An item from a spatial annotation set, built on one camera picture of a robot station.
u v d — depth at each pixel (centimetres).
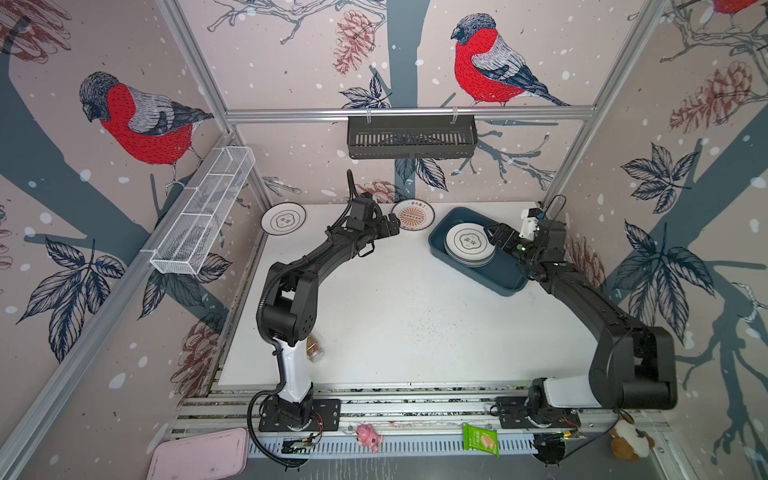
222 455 67
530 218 78
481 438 70
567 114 93
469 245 104
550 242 66
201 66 80
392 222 87
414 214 119
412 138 104
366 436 69
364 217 75
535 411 67
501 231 78
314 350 80
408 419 73
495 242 80
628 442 68
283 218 118
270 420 73
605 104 89
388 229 86
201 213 78
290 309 51
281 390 61
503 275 92
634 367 42
